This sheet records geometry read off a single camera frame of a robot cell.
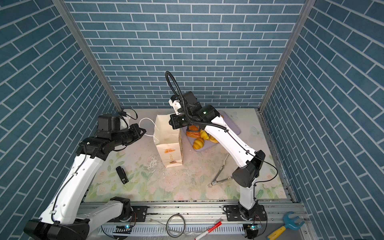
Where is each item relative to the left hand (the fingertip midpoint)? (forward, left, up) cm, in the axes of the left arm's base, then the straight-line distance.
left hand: (147, 129), depth 71 cm
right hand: (+3, -10, +3) cm, 11 cm away
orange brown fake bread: (+16, -22, -26) cm, 38 cm away
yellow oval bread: (+11, -35, -25) cm, 44 cm away
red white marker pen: (-36, -34, -28) cm, 57 cm away
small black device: (-11, +19, -28) cm, 36 cm away
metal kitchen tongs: (-15, -34, -29) cm, 48 cm away
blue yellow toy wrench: (-36, -67, -27) cm, 81 cm away
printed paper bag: (+11, -5, -27) cm, 30 cm away
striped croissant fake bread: (+12, -29, -22) cm, 39 cm away
